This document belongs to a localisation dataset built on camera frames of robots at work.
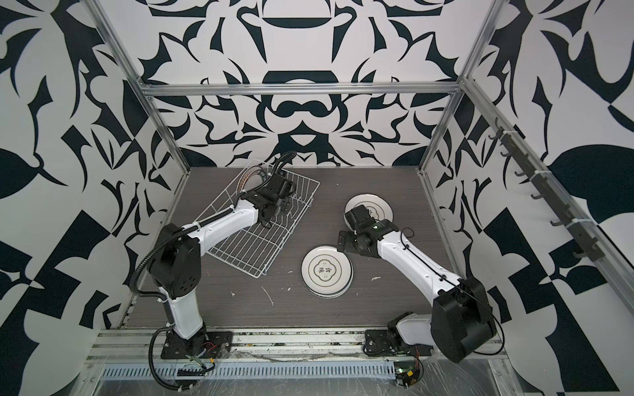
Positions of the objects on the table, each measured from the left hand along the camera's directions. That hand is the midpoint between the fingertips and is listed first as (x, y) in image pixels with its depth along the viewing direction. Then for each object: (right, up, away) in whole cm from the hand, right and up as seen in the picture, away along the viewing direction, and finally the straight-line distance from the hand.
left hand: (271, 193), depth 92 cm
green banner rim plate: (-8, +6, +5) cm, 11 cm away
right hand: (+28, -17, -7) cm, 34 cm away
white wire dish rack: (-5, -20, -1) cm, 21 cm away
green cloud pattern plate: (+20, -23, -2) cm, 31 cm away
